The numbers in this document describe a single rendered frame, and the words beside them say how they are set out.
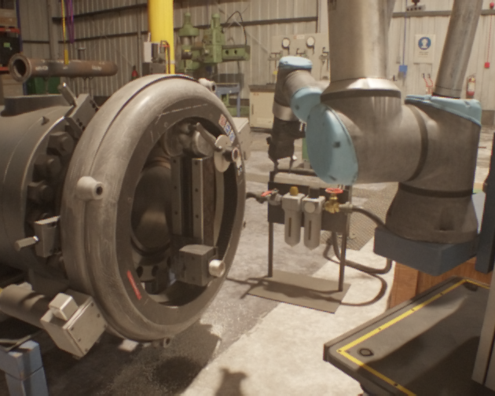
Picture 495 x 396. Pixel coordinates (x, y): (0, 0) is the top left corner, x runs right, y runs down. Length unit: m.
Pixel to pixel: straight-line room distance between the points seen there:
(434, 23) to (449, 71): 10.37
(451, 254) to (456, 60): 0.74
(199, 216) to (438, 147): 0.69
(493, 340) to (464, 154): 0.42
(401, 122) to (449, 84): 0.68
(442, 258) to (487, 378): 0.35
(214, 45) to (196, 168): 11.19
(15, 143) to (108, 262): 0.53
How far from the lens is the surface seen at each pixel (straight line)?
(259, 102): 7.99
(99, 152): 1.00
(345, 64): 0.82
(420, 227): 0.89
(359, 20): 0.83
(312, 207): 1.91
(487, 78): 11.60
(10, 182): 1.33
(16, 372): 1.41
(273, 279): 2.21
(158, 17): 4.93
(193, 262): 1.22
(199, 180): 1.23
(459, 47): 1.48
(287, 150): 1.33
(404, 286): 1.79
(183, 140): 1.23
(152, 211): 1.49
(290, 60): 1.20
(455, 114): 0.87
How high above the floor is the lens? 0.97
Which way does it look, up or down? 15 degrees down
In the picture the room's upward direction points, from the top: straight up
